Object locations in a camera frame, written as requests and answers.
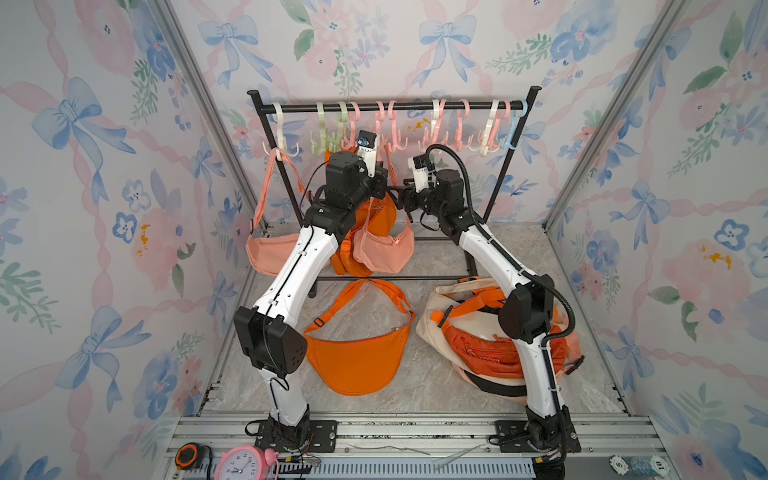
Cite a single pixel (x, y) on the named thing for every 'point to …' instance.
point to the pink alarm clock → (246, 462)
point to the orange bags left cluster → (345, 259)
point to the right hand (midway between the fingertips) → (398, 182)
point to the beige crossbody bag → (484, 321)
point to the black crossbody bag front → (517, 390)
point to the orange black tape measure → (191, 455)
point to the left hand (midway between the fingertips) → (382, 160)
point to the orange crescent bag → (363, 365)
